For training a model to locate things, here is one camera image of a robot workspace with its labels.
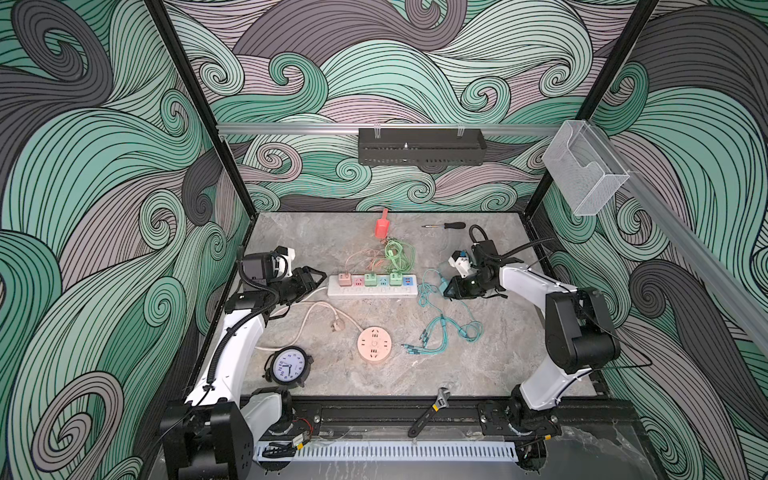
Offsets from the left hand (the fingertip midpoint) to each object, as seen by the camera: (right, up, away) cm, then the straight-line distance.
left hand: (321, 276), depth 79 cm
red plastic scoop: (+17, +15, +37) cm, 44 cm away
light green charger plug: (+13, -3, +13) cm, 19 cm away
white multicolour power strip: (+17, -6, +15) cm, 24 cm away
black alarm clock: (-9, -25, 0) cm, 26 cm away
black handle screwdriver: (+44, +15, +38) cm, 60 cm away
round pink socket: (+14, -20, +4) cm, 25 cm away
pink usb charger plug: (+5, -3, +13) cm, 14 cm away
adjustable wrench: (+32, -33, -4) cm, 46 cm away
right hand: (+39, -7, +13) cm, 42 cm away
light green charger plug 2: (+21, -3, +13) cm, 25 cm away
